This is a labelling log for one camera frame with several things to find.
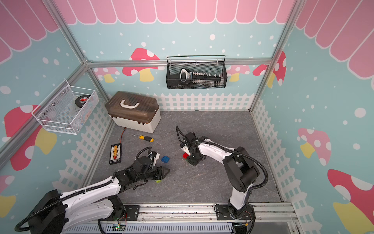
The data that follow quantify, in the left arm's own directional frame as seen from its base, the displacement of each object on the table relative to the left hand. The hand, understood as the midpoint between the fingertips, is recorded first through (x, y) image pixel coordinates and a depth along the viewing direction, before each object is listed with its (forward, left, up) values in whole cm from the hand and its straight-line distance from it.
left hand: (166, 174), depth 82 cm
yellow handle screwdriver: (+27, +18, -5) cm, 33 cm away
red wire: (+29, +37, -5) cm, 47 cm away
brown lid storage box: (+35, +23, +14) cm, 44 cm away
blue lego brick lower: (+10, +2, -3) cm, 11 cm away
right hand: (+10, -16, -3) cm, 19 cm away
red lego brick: (+13, -10, -3) cm, 17 cm away
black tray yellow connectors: (+14, +35, -5) cm, 38 cm away
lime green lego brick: (-3, +5, -4) cm, 7 cm away
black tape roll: (+29, +46, +28) cm, 62 cm away
